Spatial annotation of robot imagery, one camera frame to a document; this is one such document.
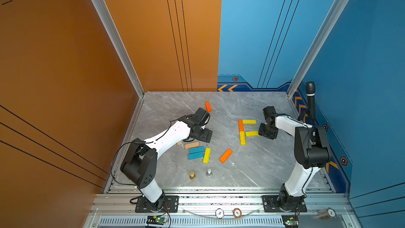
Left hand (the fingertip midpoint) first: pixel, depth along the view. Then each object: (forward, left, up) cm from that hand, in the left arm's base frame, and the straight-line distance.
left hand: (204, 133), depth 88 cm
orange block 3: (-9, -12, -9) cm, 18 cm away
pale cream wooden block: (-18, +8, +25) cm, 32 cm away
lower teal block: (-10, +5, -7) cm, 13 cm away
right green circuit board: (-39, -40, -10) cm, 57 cm away
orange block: (+27, -2, -8) cm, 28 cm away
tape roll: (-37, -53, -2) cm, 64 cm away
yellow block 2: (+1, -23, -7) cm, 24 cm away
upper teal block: (-6, +5, -8) cm, 11 cm away
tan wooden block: (-4, +9, -8) cm, 13 cm away
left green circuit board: (-39, +21, -10) cm, 46 cm away
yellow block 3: (+5, -29, -8) cm, 31 cm away
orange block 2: (+11, -23, -9) cm, 28 cm away
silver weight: (-20, -3, -5) cm, 21 cm away
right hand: (+5, -37, -9) cm, 38 cm away
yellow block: (+13, -29, -7) cm, 33 cm away
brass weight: (-21, +6, -5) cm, 23 cm away
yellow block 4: (-10, -1, -7) cm, 12 cm away
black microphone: (+14, -54, +23) cm, 60 cm away
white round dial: (-36, -8, -8) cm, 38 cm away
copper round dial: (-36, -16, -8) cm, 40 cm away
